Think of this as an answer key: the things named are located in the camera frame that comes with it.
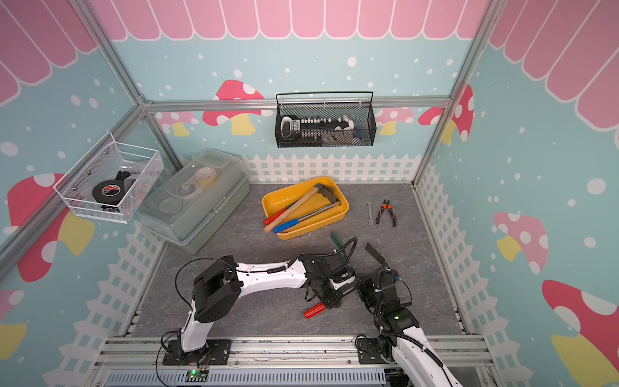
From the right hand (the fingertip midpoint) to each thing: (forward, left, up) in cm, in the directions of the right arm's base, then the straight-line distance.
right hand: (353, 275), depth 85 cm
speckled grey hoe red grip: (+41, +8, +1) cm, 42 cm away
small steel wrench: (+27, -11, -5) cm, 30 cm away
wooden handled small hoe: (+20, +30, +4) cm, 36 cm away
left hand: (-9, +7, -3) cm, 12 cm away
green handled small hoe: (+14, +4, -2) cm, 15 cm away
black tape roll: (+13, +74, +31) cm, 81 cm away
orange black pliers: (+37, -20, -5) cm, 42 cm away
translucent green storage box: (+22, +57, +15) cm, 63 cm away
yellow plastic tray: (+38, +32, -3) cm, 49 cm away
